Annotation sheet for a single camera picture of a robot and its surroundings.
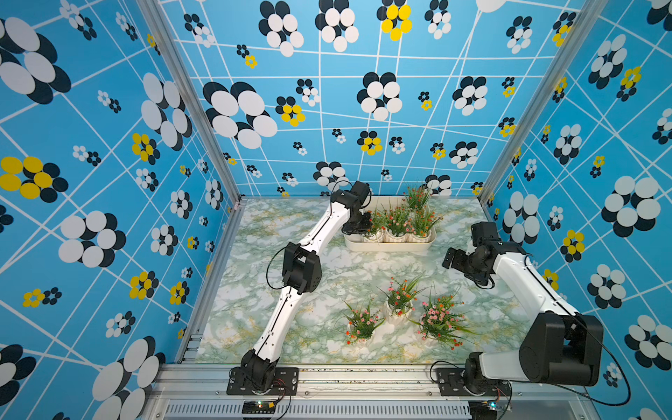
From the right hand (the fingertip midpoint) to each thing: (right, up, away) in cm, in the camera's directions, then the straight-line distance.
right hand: (460, 267), depth 86 cm
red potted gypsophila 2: (-9, +24, +17) cm, 30 cm away
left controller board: (-63, -36, -14) cm, 74 cm away
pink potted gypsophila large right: (-13, -12, -16) cm, 24 cm away
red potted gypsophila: (-20, +14, +6) cm, 25 cm away
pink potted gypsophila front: (-34, -13, -14) cm, 39 cm away
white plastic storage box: (-34, +7, +18) cm, 39 cm away
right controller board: (0, -36, -16) cm, 39 cm away
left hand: (-29, +13, +12) cm, 34 cm away
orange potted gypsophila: (-10, +15, +7) cm, 19 cm away
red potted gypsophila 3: (-25, +14, +7) cm, 30 cm away
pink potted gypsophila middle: (-22, -7, -11) cm, 26 cm away
